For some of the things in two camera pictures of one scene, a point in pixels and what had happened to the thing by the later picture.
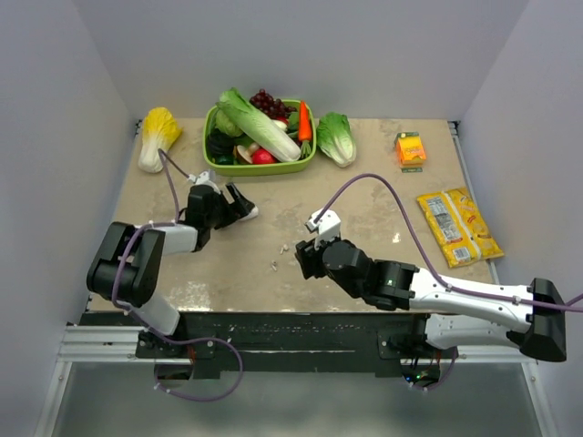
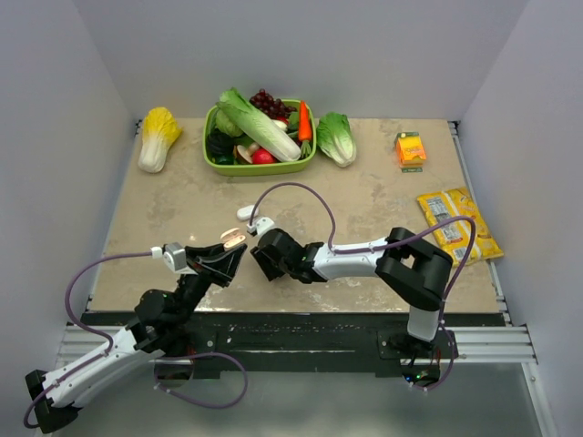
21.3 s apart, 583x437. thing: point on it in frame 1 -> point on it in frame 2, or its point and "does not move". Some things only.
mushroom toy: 242,156 does not move
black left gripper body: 219,209 -> 195,283
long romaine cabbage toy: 259,126 does not move
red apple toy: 261,156 does not move
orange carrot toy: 305,128 does not move
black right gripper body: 322,246 -> 288,269
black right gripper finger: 310,259 -> 270,267
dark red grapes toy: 274,107 does not move
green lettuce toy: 335,139 does not move
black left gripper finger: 245,208 -> 204,251
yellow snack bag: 457,228 does not move
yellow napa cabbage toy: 160,129 does not move
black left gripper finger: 230,217 -> 222,266
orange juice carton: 410,151 does not move
